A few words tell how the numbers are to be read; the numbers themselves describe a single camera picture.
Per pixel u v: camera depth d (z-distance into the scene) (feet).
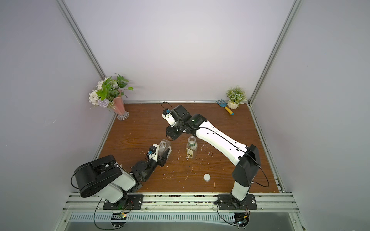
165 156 2.51
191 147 2.65
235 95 3.50
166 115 2.20
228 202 2.39
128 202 2.23
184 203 2.43
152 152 2.26
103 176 1.51
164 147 2.60
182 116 1.87
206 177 2.67
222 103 3.90
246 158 1.40
